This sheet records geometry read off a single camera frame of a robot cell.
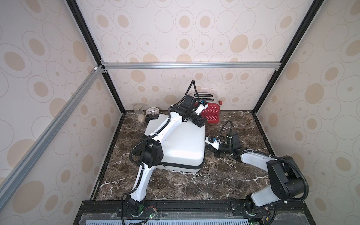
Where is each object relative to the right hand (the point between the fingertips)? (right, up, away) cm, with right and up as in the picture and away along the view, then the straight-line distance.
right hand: (212, 144), depth 90 cm
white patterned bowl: (-44, +24, +27) cm, 57 cm away
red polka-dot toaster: (+3, +31, +14) cm, 35 cm away
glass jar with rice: (-52, +25, +13) cm, 59 cm away
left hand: (-4, +17, -2) cm, 17 cm away
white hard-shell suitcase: (-18, -1, -13) cm, 23 cm away
